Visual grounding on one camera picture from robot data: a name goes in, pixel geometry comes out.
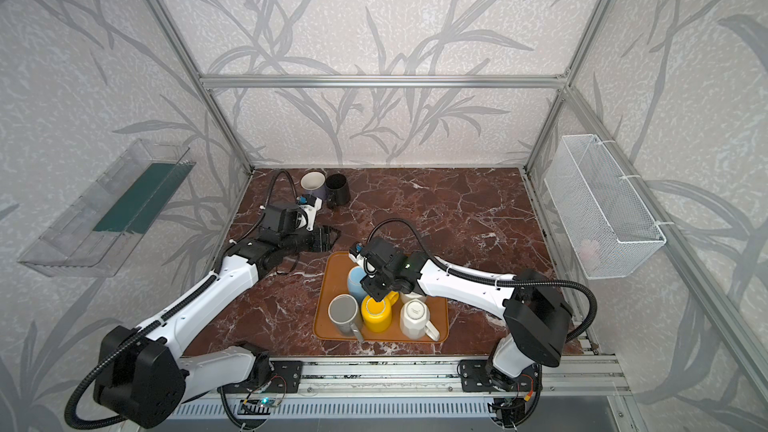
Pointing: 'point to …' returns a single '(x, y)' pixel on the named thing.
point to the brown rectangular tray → (336, 283)
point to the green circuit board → (262, 402)
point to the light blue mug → (355, 277)
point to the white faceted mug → (415, 320)
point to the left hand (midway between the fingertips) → (337, 224)
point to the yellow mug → (377, 315)
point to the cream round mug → (405, 297)
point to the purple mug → (314, 182)
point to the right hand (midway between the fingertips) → (369, 272)
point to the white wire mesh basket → (606, 222)
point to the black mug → (337, 191)
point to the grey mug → (342, 312)
